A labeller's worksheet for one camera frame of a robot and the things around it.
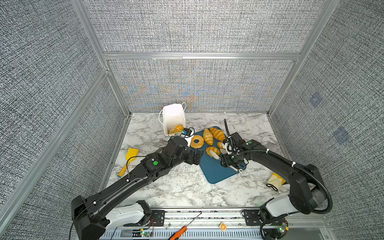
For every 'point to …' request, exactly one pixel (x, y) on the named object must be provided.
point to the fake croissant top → (217, 134)
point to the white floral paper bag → (172, 115)
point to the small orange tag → (223, 226)
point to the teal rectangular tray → (212, 167)
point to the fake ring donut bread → (196, 145)
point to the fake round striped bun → (214, 149)
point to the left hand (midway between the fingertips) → (196, 149)
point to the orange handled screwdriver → (175, 235)
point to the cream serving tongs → (216, 156)
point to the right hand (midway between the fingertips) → (226, 161)
